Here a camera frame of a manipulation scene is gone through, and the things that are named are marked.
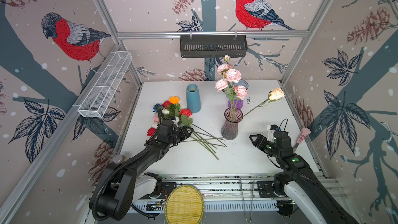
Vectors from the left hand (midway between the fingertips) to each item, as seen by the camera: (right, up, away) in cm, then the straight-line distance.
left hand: (190, 131), depth 84 cm
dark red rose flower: (-20, +14, +19) cm, 31 cm away
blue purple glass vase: (+31, +15, +16) cm, 38 cm away
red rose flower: (-4, +9, +14) cm, 17 cm away
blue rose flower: (-25, +12, +16) cm, 32 cm away
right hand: (+33, -4, -3) cm, 33 cm away
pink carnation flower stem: (+25, +22, -11) cm, 35 cm away
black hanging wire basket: (+14, +53, +20) cm, 59 cm away
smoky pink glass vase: (+21, +1, -1) cm, 21 cm away
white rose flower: (-18, +9, +16) cm, 26 cm away
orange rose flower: (-14, +17, +22) cm, 31 cm away
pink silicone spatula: (+68, -2, +6) cm, 68 cm away
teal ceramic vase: (+1, +18, +8) cm, 20 cm away
